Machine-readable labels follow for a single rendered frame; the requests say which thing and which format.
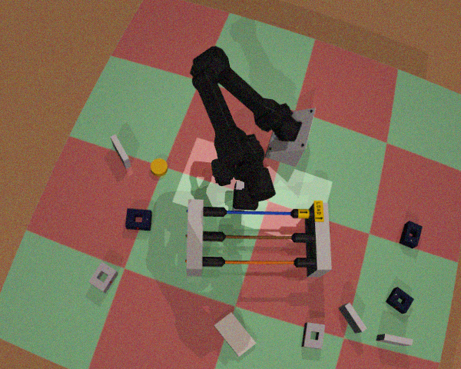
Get yellow short cylinder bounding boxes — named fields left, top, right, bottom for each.
left=151, top=158, right=168, bottom=176

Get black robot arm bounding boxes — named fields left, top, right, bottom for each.
left=190, top=46, right=302, bottom=202

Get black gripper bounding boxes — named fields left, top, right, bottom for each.
left=233, top=177, right=259, bottom=211

